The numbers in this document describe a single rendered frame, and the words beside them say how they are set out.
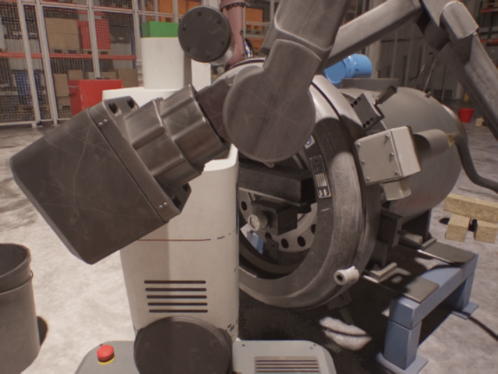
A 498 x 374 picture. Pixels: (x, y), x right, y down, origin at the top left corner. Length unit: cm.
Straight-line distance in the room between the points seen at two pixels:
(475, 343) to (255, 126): 146
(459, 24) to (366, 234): 46
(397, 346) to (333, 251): 56
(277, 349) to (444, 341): 78
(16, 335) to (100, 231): 111
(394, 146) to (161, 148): 58
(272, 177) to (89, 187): 68
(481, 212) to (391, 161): 183
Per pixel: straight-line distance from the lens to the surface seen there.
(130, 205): 35
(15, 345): 148
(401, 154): 82
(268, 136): 31
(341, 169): 86
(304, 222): 114
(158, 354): 65
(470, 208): 263
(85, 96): 623
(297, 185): 92
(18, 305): 142
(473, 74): 82
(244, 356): 102
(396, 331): 137
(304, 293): 105
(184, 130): 33
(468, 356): 160
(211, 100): 34
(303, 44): 33
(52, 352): 158
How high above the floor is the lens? 93
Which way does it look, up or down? 17 degrees down
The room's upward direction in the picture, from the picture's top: straight up
